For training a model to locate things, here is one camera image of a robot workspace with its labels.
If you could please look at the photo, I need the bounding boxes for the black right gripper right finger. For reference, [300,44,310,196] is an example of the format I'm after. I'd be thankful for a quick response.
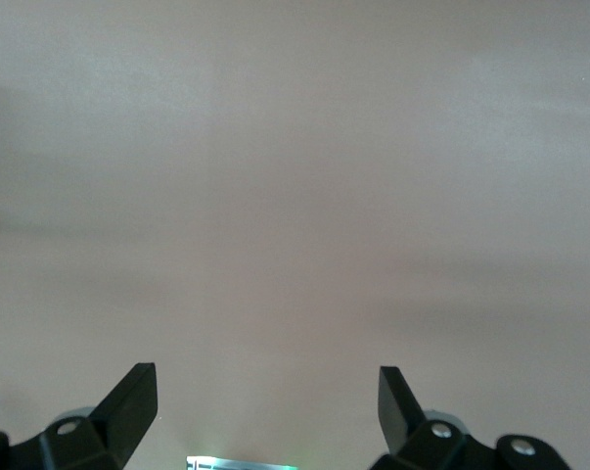
[370,365,567,470]

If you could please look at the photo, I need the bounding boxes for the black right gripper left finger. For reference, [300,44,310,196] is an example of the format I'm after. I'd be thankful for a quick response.
[0,361,159,470]

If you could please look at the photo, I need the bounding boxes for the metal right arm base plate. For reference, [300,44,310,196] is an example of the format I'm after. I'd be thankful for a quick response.
[185,454,296,470]

